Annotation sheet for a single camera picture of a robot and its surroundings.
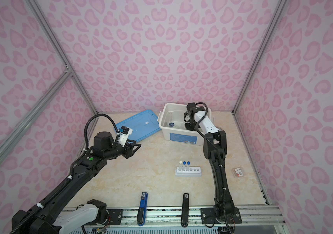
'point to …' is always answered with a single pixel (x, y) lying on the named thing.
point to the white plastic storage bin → (175, 113)
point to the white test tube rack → (188, 171)
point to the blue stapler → (142, 210)
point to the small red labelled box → (237, 172)
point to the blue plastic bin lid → (142, 125)
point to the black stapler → (185, 213)
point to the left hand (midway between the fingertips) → (138, 141)
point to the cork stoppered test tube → (179, 167)
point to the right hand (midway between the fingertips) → (193, 128)
